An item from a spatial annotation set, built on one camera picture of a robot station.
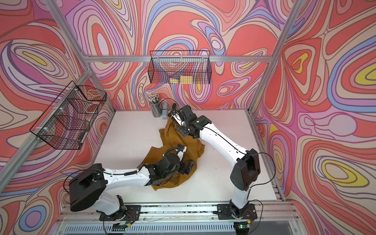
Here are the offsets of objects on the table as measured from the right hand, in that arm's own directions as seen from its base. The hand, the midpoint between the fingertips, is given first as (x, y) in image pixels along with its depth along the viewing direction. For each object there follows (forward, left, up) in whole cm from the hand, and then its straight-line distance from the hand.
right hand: (186, 127), depth 83 cm
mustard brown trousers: (-2, +8, -6) cm, 10 cm away
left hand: (-16, -2, -11) cm, 19 cm away
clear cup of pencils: (+28, +22, -10) cm, 37 cm away
